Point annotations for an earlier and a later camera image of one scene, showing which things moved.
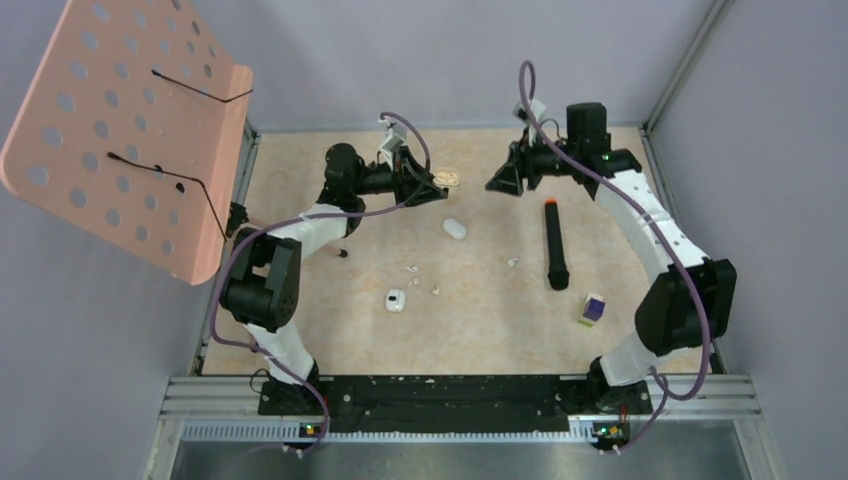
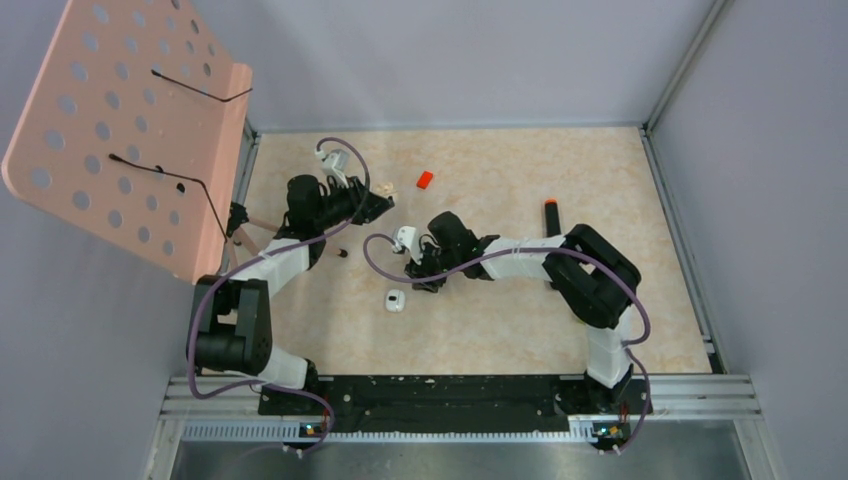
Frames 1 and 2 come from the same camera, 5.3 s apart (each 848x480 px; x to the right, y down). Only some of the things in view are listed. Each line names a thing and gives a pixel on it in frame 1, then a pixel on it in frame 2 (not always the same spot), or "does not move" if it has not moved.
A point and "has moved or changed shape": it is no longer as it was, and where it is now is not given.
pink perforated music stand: (133, 129) does not move
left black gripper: (410, 182) → (364, 203)
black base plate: (495, 404) does not move
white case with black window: (395, 300) does not move
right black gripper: (519, 166) → (422, 271)
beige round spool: (446, 177) has moved or changed shape
